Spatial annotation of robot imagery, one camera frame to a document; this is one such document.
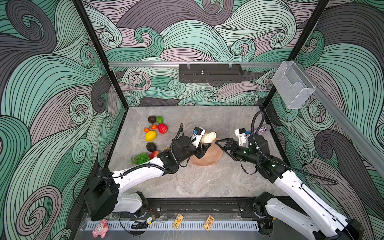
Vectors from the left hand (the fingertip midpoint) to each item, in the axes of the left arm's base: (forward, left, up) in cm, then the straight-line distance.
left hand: (207, 140), depth 75 cm
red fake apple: (+20, +28, -17) cm, 38 cm away
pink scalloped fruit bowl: (+2, -6, -19) cm, 20 cm away
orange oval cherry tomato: (+20, +39, -20) cm, 49 cm away
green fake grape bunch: (-2, +38, -18) cm, 43 cm away
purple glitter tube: (+22, -45, -17) cm, 53 cm away
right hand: (-4, -5, +2) cm, 7 cm away
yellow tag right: (-33, -1, -20) cm, 38 cm away
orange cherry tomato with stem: (+23, +34, -20) cm, 46 cm away
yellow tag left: (-33, +14, -20) cm, 41 cm away
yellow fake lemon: (+14, +35, -18) cm, 42 cm away
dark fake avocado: (+6, +33, -18) cm, 38 cm away
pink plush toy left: (-36, +48, -19) cm, 63 cm away
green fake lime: (+28, +31, -18) cm, 46 cm away
